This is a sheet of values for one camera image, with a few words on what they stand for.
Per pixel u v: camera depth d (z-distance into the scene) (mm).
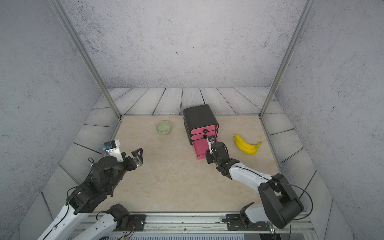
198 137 955
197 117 988
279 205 418
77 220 443
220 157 665
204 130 915
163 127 1107
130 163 596
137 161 614
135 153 604
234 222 720
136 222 727
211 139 770
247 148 958
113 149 565
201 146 984
